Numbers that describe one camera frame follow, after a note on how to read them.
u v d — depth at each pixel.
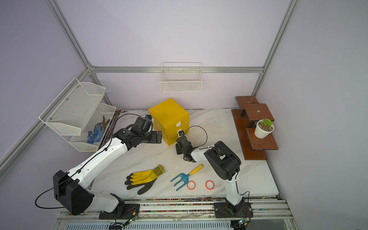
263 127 0.80
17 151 0.53
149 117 0.72
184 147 0.77
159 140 0.73
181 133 0.88
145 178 0.83
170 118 0.86
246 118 0.88
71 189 0.39
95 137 0.88
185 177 0.85
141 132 0.60
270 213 0.74
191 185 0.82
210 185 0.82
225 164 0.52
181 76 0.96
